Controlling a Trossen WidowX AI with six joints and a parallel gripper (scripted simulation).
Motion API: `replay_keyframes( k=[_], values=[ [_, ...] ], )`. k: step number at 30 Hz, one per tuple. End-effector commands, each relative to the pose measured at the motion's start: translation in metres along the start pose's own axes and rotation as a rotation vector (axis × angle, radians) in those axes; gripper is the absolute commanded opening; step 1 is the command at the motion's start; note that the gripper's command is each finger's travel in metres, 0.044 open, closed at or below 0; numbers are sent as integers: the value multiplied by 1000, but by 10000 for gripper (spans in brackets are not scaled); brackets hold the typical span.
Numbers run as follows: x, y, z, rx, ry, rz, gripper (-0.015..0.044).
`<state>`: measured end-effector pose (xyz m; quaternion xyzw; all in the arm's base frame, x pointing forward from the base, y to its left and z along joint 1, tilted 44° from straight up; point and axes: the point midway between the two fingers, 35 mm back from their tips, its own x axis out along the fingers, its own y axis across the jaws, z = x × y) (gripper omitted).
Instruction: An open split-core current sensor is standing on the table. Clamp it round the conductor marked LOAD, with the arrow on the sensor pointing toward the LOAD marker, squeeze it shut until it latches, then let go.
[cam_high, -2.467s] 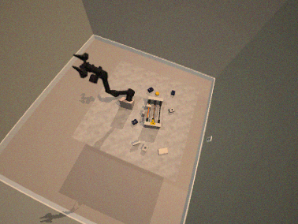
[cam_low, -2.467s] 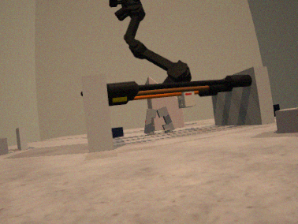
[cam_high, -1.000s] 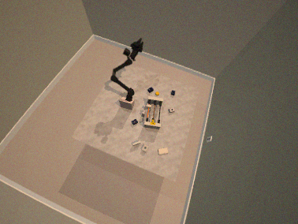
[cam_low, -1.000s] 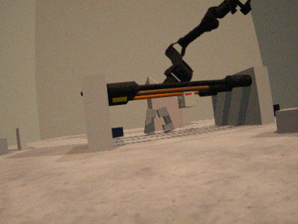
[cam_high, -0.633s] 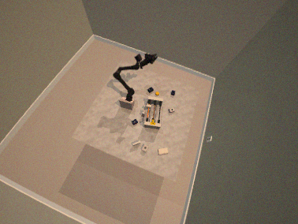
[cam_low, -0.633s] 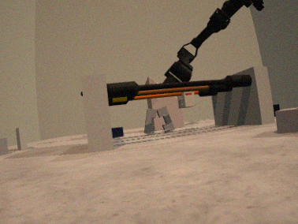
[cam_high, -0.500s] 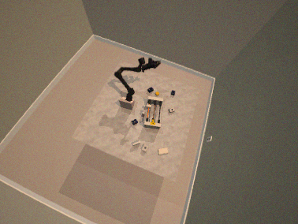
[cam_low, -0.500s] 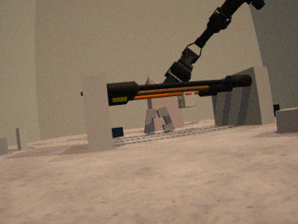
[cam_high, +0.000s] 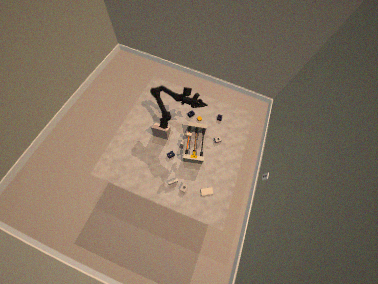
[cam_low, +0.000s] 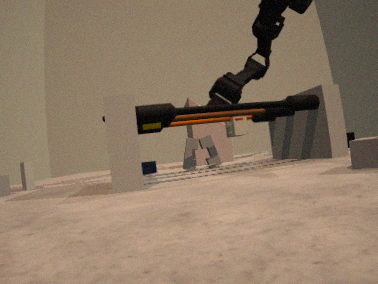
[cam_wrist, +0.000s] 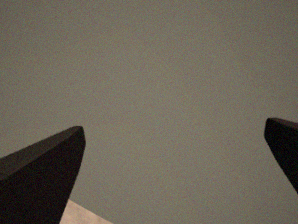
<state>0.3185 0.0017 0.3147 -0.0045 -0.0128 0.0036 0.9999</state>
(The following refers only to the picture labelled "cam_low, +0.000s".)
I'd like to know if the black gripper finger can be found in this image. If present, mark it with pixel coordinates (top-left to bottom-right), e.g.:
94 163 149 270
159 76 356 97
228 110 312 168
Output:
290 0 304 6

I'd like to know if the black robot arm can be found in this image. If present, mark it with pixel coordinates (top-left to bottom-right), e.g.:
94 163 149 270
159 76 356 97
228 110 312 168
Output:
207 0 290 105

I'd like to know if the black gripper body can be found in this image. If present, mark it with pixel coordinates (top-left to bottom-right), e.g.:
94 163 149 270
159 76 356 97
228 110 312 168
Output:
258 0 313 16

